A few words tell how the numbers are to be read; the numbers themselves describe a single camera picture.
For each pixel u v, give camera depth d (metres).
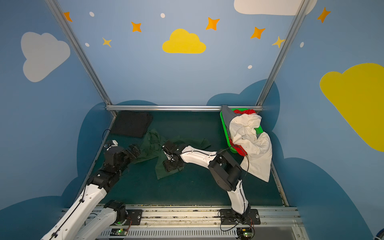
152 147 0.98
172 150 0.71
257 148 0.88
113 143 0.70
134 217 0.75
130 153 0.73
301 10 0.70
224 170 0.50
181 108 0.92
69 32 0.77
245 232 0.72
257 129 1.04
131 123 1.10
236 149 0.89
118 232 0.71
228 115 1.10
